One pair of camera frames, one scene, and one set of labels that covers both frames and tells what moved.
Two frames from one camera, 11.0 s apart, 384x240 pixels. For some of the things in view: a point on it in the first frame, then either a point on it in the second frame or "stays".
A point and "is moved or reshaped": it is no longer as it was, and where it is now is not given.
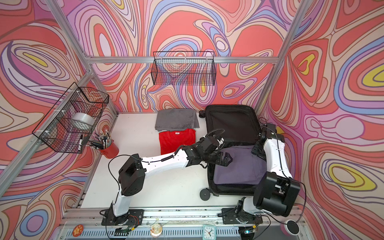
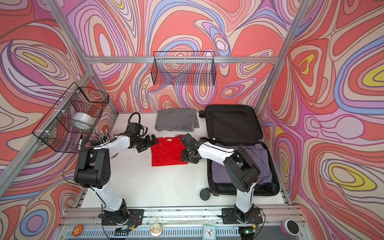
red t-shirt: (170, 140) is moved or reshaped
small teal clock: (209, 232) stays
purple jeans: (245, 168) stays
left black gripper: (225, 163) → (149, 143)
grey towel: (176, 119) stays
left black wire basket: (69, 125) stays
